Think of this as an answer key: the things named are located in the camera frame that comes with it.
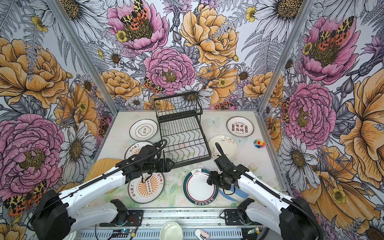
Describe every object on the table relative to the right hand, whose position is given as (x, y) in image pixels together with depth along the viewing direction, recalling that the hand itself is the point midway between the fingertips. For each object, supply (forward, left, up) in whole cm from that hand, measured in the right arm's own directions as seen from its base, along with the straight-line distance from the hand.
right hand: (213, 188), depth 80 cm
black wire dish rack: (+32, +16, -2) cm, 36 cm away
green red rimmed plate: (0, +9, -4) cm, 10 cm away
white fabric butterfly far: (+50, -8, -4) cm, 51 cm away
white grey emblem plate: (+43, +46, -2) cm, 63 cm away
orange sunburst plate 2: (+2, +36, -3) cm, 36 cm away
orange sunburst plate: (+28, +48, -2) cm, 56 cm away
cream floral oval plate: (+29, -13, -3) cm, 32 cm away
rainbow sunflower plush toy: (+29, -34, -3) cm, 45 cm away
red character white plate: (+44, -24, -4) cm, 51 cm away
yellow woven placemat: (+15, +66, -2) cm, 68 cm away
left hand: (+9, +24, +6) cm, 26 cm away
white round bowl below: (-17, +21, -4) cm, 28 cm away
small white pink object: (-20, +7, -2) cm, 21 cm away
